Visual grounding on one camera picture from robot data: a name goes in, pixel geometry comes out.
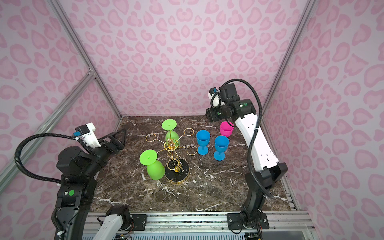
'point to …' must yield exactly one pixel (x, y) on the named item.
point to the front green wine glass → (155, 170)
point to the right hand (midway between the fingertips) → (213, 111)
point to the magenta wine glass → (226, 129)
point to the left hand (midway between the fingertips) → (119, 129)
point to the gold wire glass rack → (177, 170)
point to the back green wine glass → (170, 125)
